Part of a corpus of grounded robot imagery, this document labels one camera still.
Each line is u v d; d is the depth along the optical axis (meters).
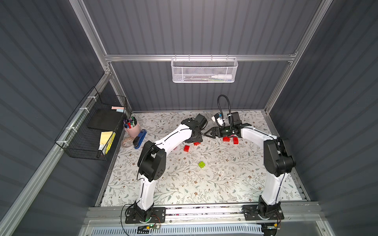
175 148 0.59
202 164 0.89
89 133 0.73
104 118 0.78
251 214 0.73
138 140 1.01
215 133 0.83
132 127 0.96
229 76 0.93
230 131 0.78
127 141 1.02
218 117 0.86
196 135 0.75
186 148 0.97
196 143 1.01
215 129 0.82
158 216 0.73
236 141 1.01
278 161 0.52
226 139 1.02
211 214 0.75
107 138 0.63
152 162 0.51
